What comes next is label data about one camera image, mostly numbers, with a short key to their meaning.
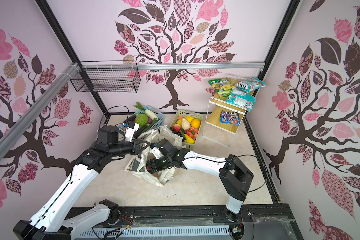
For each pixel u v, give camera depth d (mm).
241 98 768
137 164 727
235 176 449
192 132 1033
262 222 718
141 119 1033
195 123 1067
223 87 851
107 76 947
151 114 1134
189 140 947
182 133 923
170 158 624
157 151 727
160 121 1076
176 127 1004
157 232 697
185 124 1033
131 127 622
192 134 1025
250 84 819
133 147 599
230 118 947
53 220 378
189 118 1097
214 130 1078
